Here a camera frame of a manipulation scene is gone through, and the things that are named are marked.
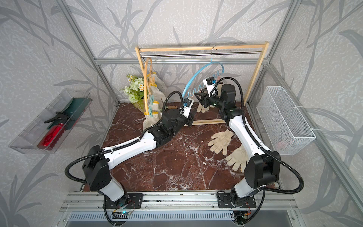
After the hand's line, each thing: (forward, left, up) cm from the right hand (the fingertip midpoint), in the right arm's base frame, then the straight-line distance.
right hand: (197, 91), depth 76 cm
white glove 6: (-9, -18, -37) cm, 42 cm away
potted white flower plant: (+12, +40, -10) cm, 42 cm away
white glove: (+19, +28, -6) cm, 34 cm away
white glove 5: (+7, -3, -21) cm, 22 cm away
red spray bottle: (-27, +63, -1) cm, 69 cm away
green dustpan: (-16, +61, 0) cm, 63 cm away
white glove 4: (-13, +25, -7) cm, 29 cm away
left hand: (-8, +2, -4) cm, 9 cm away
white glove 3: (-4, +24, -7) cm, 26 cm away
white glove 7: (-22, -26, -36) cm, 49 cm away
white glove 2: (+9, +25, -10) cm, 28 cm away
